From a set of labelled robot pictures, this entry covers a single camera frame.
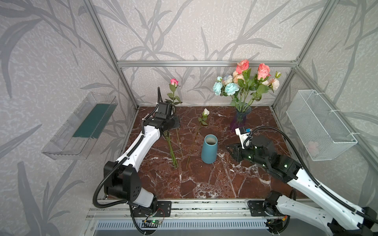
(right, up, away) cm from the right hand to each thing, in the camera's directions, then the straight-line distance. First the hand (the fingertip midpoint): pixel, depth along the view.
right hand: (227, 141), depth 70 cm
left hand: (-25, +13, +14) cm, 32 cm away
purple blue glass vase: (+15, +17, +24) cm, 33 cm away
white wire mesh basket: (+40, +3, -8) cm, 40 cm away
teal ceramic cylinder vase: (-8, -8, +11) cm, 15 cm away
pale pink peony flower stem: (+29, +31, +12) cm, 44 cm away
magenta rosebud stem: (-27, +22, +18) cm, 40 cm away
